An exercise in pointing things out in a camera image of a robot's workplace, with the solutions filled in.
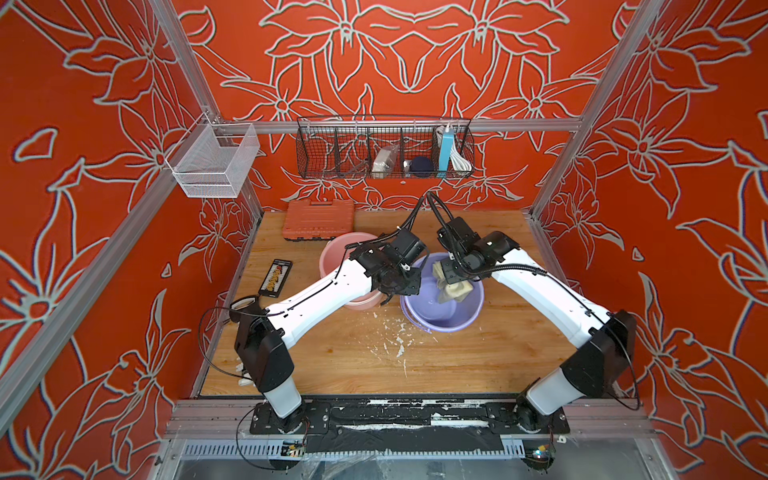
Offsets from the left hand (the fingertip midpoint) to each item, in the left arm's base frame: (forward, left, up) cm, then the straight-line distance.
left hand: (416, 284), depth 77 cm
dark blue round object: (+39, -1, +9) cm, 40 cm away
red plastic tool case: (+36, +41, -15) cm, 56 cm away
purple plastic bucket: (+1, -4, -16) cm, 17 cm away
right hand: (+5, -9, 0) cm, 10 cm away
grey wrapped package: (+36, +11, +13) cm, 40 cm away
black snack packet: (+10, +46, -18) cm, 50 cm away
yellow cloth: (0, -11, -2) cm, 11 cm away
